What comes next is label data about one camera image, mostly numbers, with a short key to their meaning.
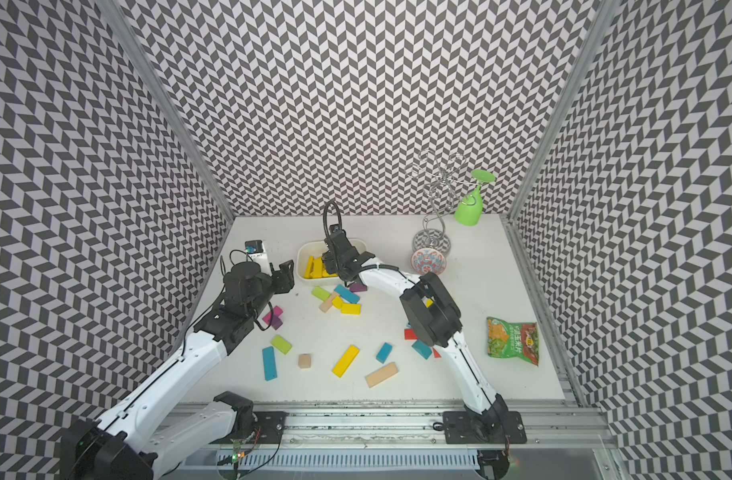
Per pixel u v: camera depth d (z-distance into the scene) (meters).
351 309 0.94
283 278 0.71
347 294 0.97
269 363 0.84
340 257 0.77
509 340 0.84
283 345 0.87
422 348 0.86
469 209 0.91
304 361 0.83
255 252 0.66
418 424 0.76
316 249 1.02
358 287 0.95
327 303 0.94
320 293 0.98
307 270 1.00
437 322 0.56
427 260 1.04
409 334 0.90
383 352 0.84
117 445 0.38
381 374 0.82
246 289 0.57
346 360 0.85
